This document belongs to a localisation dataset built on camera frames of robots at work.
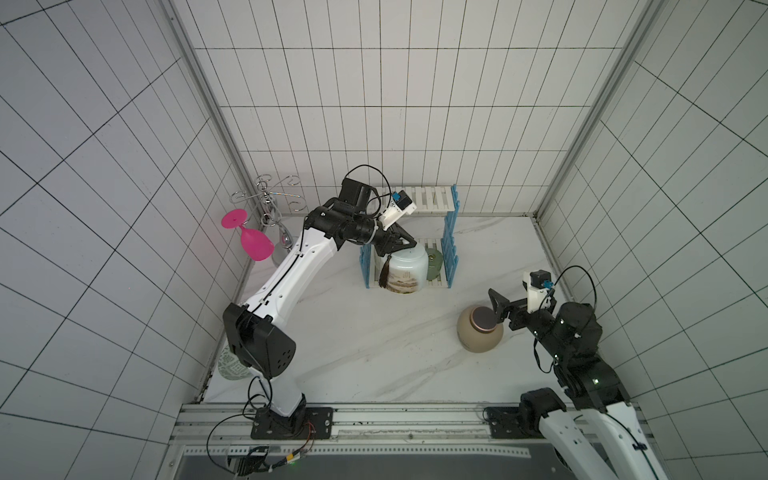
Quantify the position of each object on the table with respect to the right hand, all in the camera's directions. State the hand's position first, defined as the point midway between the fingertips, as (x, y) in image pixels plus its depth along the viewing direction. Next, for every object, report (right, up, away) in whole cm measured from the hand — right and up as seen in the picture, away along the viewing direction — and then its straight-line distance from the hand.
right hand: (496, 285), depth 71 cm
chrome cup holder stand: (-61, +23, +16) cm, 67 cm away
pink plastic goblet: (-66, +9, +16) cm, 69 cm away
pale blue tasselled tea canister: (-22, +4, -2) cm, 22 cm away
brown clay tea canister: (-3, -13, +5) cm, 14 cm away
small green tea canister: (-11, +4, +24) cm, 26 cm away
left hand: (-22, +10, +1) cm, 24 cm away
